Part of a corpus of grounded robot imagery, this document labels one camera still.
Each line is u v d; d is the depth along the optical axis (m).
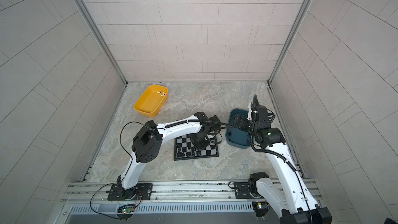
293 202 0.38
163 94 1.07
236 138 0.87
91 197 0.69
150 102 1.02
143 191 0.71
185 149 0.83
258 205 0.69
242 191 0.71
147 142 0.51
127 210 0.64
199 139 0.72
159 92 1.08
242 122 0.66
